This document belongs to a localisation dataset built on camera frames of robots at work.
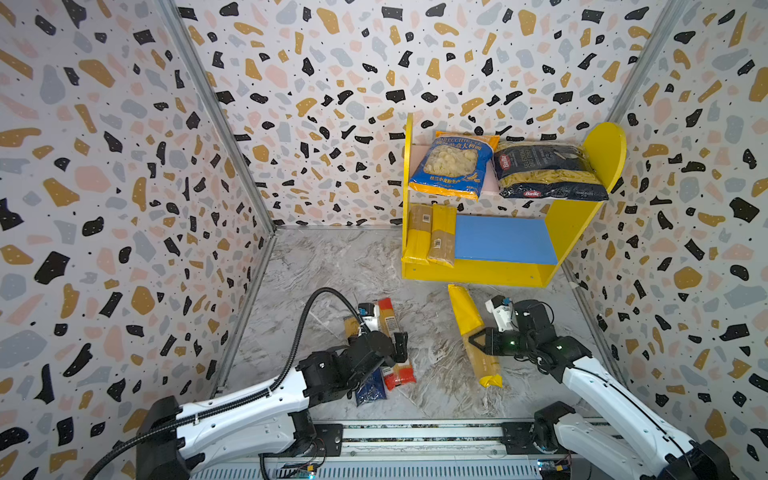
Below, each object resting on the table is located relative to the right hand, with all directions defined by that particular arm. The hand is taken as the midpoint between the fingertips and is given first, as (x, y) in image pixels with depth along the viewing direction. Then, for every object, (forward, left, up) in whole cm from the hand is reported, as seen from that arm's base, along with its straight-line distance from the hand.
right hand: (469, 334), depth 79 cm
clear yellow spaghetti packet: (+33, +5, +3) cm, 33 cm away
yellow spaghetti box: (+3, -1, +1) cm, 3 cm away
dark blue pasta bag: (-11, +25, -10) cm, 30 cm away
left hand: (-2, +19, +5) cm, 19 cm away
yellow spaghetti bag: (+38, +12, +3) cm, 40 cm away
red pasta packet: (-7, +18, -10) cm, 22 cm away
